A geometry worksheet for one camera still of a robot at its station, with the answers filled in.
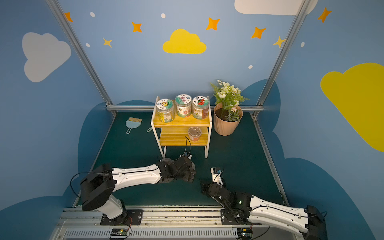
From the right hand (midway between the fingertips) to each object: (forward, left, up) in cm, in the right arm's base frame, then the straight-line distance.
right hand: (208, 179), depth 81 cm
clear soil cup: (+20, +9, +14) cm, 26 cm away
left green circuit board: (-26, +43, -7) cm, 51 cm away
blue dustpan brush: (+43, +59, -6) cm, 73 cm away
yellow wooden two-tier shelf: (+23, +20, +10) cm, 32 cm away
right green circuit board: (-23, -19, -10) cm, 31 cm away
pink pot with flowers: (+44, -12, +9) cm, 47 cm away
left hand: (+5, +10, 0) cm, 12 cm away
